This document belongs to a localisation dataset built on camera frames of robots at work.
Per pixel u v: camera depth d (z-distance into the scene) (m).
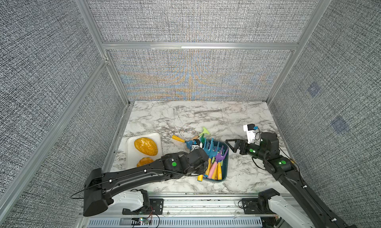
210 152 0.73
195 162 0.52
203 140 0.98
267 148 0.58
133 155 0.92
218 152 0.86
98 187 0.40
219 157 0.86
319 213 0.42
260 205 0.67
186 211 0.73
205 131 1.00
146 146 0.90
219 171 0.82
